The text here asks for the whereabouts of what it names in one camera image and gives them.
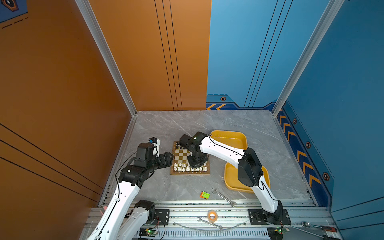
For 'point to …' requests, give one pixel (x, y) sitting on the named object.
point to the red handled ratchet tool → (307, 224)
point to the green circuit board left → (150, 232)
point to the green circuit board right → (276, 233)
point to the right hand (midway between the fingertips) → (194, 167)
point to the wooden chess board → (181, 165)
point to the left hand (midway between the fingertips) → (167, 155)
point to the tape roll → (212, 216)
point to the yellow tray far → (236, 138)
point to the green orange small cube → (205, 195)
